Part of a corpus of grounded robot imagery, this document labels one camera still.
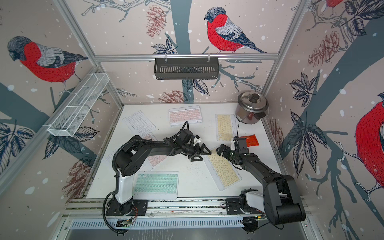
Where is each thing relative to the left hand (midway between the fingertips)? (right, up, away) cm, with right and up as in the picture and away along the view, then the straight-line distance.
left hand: (209, 154), depth 86 cm
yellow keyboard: (+8, -9, 0) cm, 12 cm away
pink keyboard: (-21, +22, +25) cm, 39 cm away
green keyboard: (-30, -16, -6) cm, 34 cm away
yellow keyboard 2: (+14, +14, +19) cm, 27 cm away
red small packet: (+30, +6, +12) cm, 33 cm away
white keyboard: (-50, +18, +24) cm, 58 cm away
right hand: (+9, +1, +5) cm, 10 cm away
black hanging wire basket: (-15, +58, +21) cm, 63 cm away
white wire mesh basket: (-70, +29, -8) cm, 76 cm away
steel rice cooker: (+29, +30, +9) cm, 42 cm away
